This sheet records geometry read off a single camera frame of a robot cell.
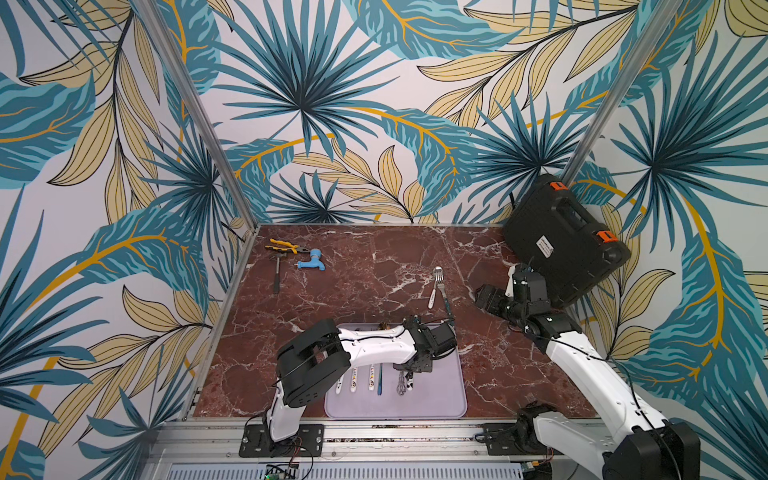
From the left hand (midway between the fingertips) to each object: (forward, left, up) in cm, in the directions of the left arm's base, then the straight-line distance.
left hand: (414, 366), depth 85 cm
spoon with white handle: (-6, +17, 0) cm, 18 cm away
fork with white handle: (-4, +12, +1) cm, 12 cm away
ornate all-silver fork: (-5, +4, 0) cm, 6 cm away
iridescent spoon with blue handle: (-4, +9, 0) cm, 10 cm away
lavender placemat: (-8, -6, 0) cm, 10 cm away
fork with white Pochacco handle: (-5, +20, 0) cm, 21 cm away
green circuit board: (-26, +34, -3) cm, 43 cm away
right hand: (+15, -21, +14) cm, 29 cm away
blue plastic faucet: (+36, +34, +1) cm, 49 cm away
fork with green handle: (+30, -10, +1) cm, 32 cm away
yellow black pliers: (+42, +42, +1) cm, 60 cm away
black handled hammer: (+25, +45, 0) cm, 52 cm away
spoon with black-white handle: (-4, +1, +1) cm, 4 cm away
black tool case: (+35, -42, +21) cm, 58 cm away
